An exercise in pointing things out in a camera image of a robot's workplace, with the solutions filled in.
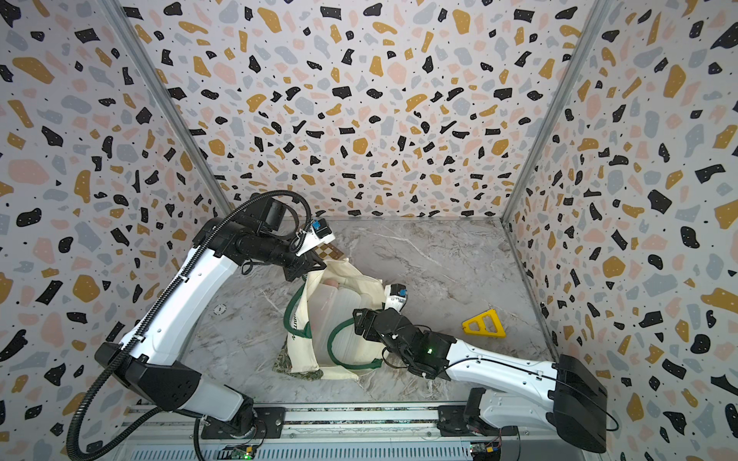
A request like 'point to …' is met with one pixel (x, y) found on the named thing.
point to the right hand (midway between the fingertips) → (362, 317)
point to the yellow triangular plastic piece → (500, 331)
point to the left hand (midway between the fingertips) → (325, 262)
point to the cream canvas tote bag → (296, 357)
